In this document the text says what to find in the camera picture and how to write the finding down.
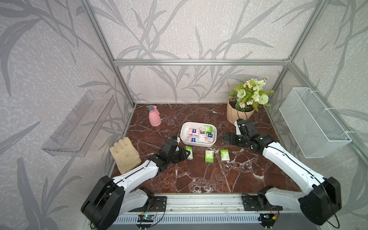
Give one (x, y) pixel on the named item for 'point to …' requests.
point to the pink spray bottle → (155, 118)
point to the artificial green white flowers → (251, 92)
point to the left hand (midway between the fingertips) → (190, 153)
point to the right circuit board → (269, 220)
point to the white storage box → (184, 132)
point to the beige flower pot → (233, 114)
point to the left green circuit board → (145, 218)
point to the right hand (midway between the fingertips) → (228, 137)
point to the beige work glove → (126, 155)
